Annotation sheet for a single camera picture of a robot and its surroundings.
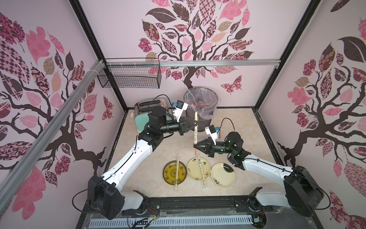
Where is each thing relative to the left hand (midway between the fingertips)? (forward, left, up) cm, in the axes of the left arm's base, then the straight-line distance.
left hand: (198, 125), depth 65 cm
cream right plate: (-12, -17, -35) cm, 40 cm away
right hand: (-5, +1, -10) cm, 11 cm away
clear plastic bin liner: (+37, -7, -17) cm, 42 cm away
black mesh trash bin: (+19, -5, -22) cm, 30 cm away
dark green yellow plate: (-9, +17, -34) cm, 39 cm away
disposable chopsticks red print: (-1, +1, -1) cm, 2 cm away
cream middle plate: (-8, +1, -34) cm, 35 cm away
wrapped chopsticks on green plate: (-10, +11, -32) cm, 36 cm away
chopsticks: (-6, -3, -33) cm, 34 cm away
